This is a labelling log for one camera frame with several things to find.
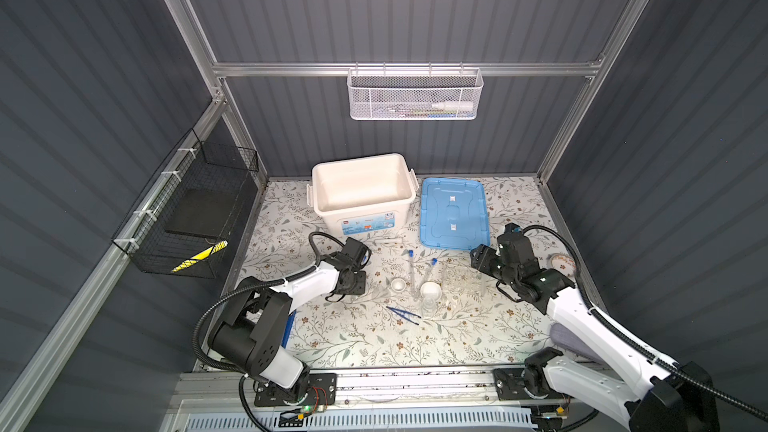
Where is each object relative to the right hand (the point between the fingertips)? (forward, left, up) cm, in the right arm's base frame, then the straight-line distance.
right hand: (482, 256), depth 83 cm
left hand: (-3, +37, -12) cm, 39 cm away
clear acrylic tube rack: (-3, +4, -13) cm, 13 cm away
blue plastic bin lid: (+26, +3, -13) cm, 29 cm away
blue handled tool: (-16, +54, -11) cm, 58 cm away
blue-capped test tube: (+1, +19, -13) cm, 23 cm away
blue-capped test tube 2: (+1, +13, -13) cm, 18 cm away
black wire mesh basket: (+1, +75, +17) cm, 77 cm away
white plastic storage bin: (+34, +37, -11) cm, 51 cm away
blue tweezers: (-11, +21, -13) cm, 27 cm away
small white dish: (-3, +24, -12) cm, 27 cm away
